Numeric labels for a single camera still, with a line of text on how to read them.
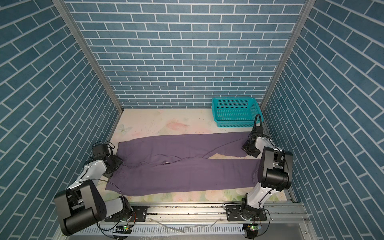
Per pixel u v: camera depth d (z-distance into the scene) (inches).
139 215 28.8
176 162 35.6
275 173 18.9
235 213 28.9
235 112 47.1
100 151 26.8
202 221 28.5
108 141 42.1
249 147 33.0
